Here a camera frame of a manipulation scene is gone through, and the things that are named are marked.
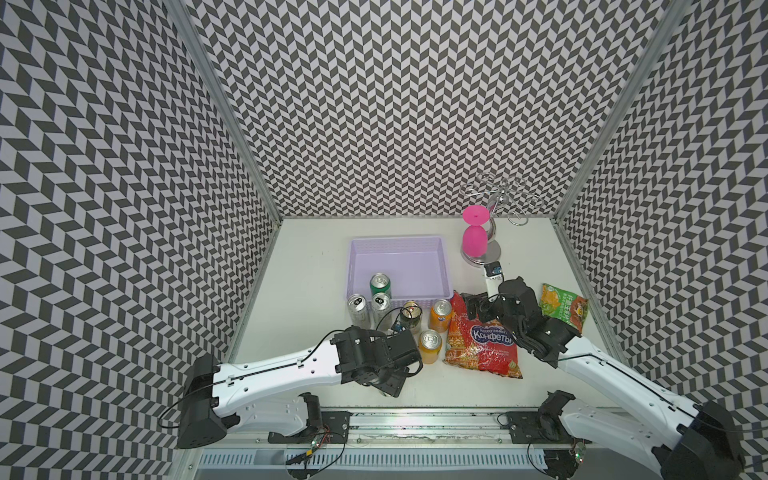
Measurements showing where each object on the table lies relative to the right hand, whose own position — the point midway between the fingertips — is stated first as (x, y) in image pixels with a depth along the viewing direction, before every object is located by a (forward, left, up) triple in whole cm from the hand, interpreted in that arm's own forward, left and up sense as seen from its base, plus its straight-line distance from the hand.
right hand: (480, 294), depth 81 cm
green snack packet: (+4, -28, -13) cm, 31 cm away
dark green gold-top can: (-4, +19, -5) cm, 20 cm away
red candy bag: (-10, -1, -10) cm, 14 cm away
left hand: (-21, +25, -3) cm, 33 cm away
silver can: (-4, +33, -2) cm, 33 cm away
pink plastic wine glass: (+17, -1, +3) cm, 17 cm away
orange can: (-3, +11, -6) cm, 13 cm away
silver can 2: (-2, +27, -1) cm, 28 cm away
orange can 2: (-9, +14, -10) cm, 19 cm away
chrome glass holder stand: (+21, -10, +17) cm, 29 cm away
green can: (+7, +28, -4) cm, 29 cm away
